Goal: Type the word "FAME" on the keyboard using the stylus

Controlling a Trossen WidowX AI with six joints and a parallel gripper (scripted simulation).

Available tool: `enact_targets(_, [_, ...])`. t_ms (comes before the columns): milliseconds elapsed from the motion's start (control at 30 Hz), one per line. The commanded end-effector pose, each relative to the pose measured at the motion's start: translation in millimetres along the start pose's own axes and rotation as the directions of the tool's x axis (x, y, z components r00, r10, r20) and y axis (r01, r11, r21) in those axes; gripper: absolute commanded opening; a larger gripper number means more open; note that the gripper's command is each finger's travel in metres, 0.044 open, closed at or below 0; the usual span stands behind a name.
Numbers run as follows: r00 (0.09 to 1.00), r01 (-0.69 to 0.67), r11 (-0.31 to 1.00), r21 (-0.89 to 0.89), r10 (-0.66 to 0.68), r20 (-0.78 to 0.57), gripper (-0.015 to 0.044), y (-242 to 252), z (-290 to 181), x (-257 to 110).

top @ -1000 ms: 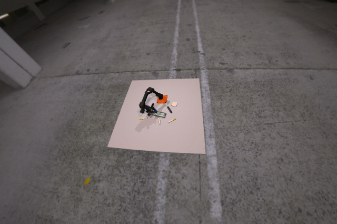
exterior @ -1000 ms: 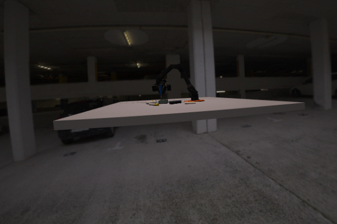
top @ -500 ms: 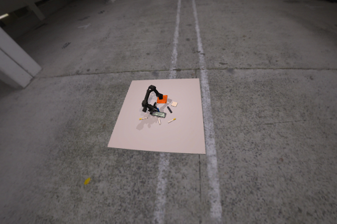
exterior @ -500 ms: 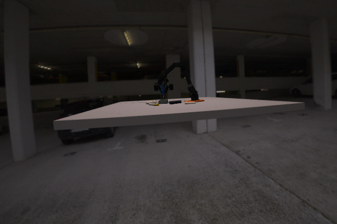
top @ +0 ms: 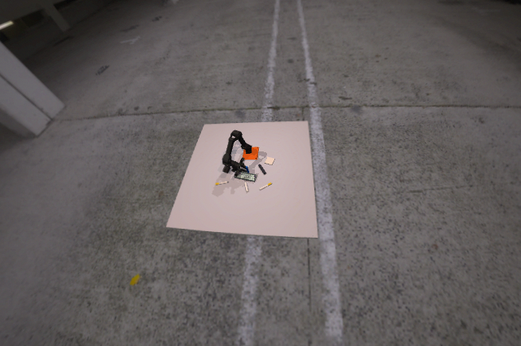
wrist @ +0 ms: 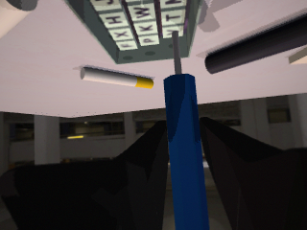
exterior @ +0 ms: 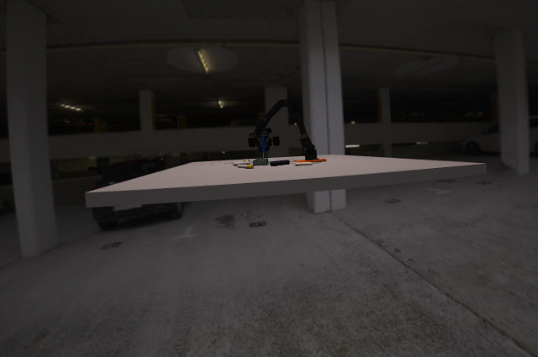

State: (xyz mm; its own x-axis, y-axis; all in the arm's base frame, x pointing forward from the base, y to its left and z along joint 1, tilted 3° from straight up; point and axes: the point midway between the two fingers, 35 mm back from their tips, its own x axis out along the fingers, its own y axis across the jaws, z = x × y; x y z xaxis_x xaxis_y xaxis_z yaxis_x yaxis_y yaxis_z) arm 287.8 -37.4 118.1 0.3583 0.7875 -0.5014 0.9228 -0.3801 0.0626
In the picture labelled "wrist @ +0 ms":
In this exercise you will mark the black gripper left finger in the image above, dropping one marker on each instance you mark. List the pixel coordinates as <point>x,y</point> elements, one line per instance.
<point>131,187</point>

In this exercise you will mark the blue stylus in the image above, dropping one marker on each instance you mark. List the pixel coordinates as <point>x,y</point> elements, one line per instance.
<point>184,138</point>

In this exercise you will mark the grey keyboard with white letter keys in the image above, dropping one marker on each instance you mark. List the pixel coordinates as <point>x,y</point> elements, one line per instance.
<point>137,31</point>

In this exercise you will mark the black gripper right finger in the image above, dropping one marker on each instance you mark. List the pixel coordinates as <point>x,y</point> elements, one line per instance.
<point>261,186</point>

